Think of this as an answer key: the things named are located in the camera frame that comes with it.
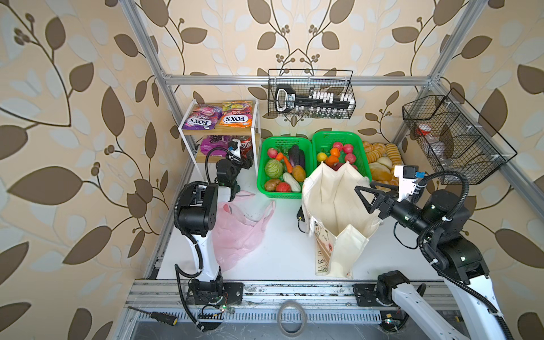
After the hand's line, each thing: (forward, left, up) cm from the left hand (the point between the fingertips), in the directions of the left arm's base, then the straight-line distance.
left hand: (247, 144), depth 92 cm
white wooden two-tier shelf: (-3, +9, +10) cm, 14 cm away
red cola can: (-3, 0, +2) cm, 4 cm away
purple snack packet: (+2, +15, 0) cm, 15 cm away
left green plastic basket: (+14, -6, -14) cm, 21 cm away
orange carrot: (+11, -14, -20) cm, 26 cm away
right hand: (-32, -40, +15) cm, 53 cm away
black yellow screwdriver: (-62, +21, -20) cm, 69 cm away
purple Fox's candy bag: (+1, +16, +13) cm, 21 cm away
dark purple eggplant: (+7, -23, -15) cm, 29 cm away
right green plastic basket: (+22, -39, -18) cm, 48 cm away
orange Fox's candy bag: (+3, +3, +14) cm, 14 cm away
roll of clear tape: (-56, -21, -24) cm, 65 cm away
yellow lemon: (+10, -36, -18) cm, 42 cm away
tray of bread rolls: (+8, -67, -16) cm, 69 cm away
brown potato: (-10, -10, -17) cm, 22 cm away
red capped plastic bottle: (-2, -70, +12) cm, 71 cm away
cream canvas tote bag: (-28, -42, -18) cm, 53 cm away
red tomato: (-12, -16, -15) cm, 25 cm away
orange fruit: (+12, -44, -17) cm, 48 cm away
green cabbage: (-3, -11, -13) cm, 17 cm away
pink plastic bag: (-33, +2, -19) cm, 38 cm away
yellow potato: (-4, -24, -15) cm, 28 cm away
